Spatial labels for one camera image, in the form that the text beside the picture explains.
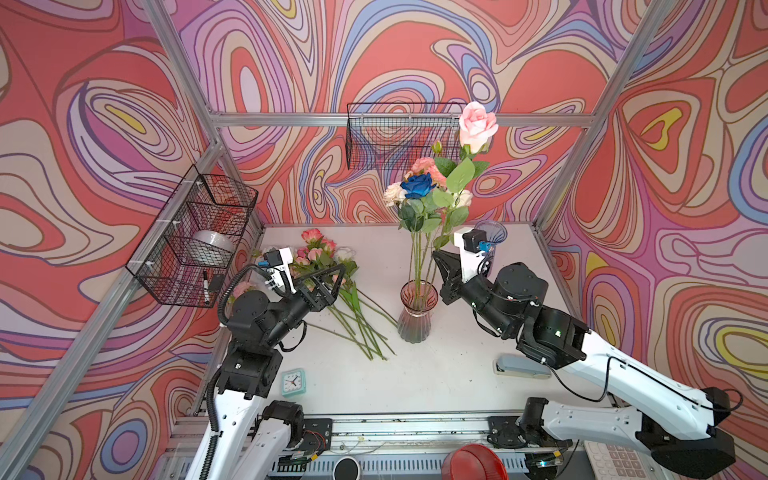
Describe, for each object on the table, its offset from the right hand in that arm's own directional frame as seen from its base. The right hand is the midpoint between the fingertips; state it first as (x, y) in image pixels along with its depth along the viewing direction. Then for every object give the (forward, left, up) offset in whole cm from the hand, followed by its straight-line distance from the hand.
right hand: (437, 260), depth 60 cm
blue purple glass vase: (+26, -24, -20) cm, 41 cm away
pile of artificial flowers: (+10, +23, -37) cm, 44 cm away
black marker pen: (+3, +55, -12) cm, 56 cm away
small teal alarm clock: (-12, +37, -36) cm, 53 cm away
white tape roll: (+13, +53, -6) cm, 55 cm away
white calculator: (-32, -41, -38) cm, 64 cm away
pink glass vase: (+1, +3, -16) cm, 16 cm away
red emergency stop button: (-31, -9, -39) cm, 50 cm away
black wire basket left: (+9, +59, -7) cm, 61 cm away
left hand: (0, +20, -2) cm, 21 cm away
